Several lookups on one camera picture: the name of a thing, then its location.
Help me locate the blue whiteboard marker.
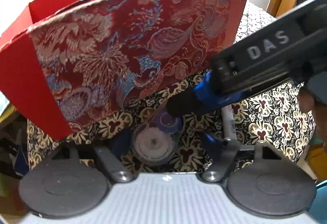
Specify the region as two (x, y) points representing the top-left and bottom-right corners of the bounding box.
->
(221, 105), (241, 143)

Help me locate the blue correction tape dispenser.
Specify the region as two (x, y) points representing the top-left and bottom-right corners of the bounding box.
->
(131, 109), (184, 166)

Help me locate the person's right hand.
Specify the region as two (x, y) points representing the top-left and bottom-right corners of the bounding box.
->
(297, 82), (327, 184)

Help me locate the floral patterned tablecloth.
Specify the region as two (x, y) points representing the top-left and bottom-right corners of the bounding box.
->
(25, 2), (318, 176)

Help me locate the red brocade storage box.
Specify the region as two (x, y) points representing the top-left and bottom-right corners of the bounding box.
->
(1, 0), (247, 140)

